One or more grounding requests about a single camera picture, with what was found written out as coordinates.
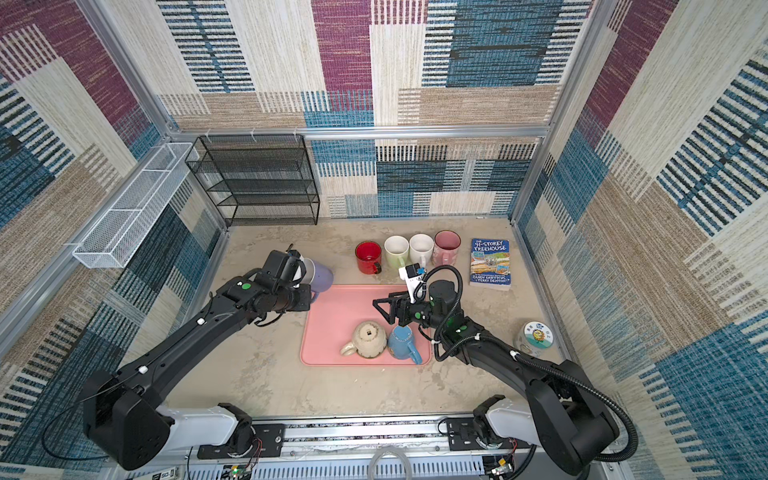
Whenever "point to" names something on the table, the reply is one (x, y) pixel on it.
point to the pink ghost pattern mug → (446, 246)
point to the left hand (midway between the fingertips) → (309, 292)
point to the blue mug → (401, 344)
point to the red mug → (368, 255)
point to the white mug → (420, 249)
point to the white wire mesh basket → (115, 239)
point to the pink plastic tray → (335, 313)
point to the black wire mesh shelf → (257, 179)
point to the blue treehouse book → (490, 263)
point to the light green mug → (396, 249)
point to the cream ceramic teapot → (369, 341)
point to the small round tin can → (535, 338)
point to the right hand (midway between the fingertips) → (382, 304)
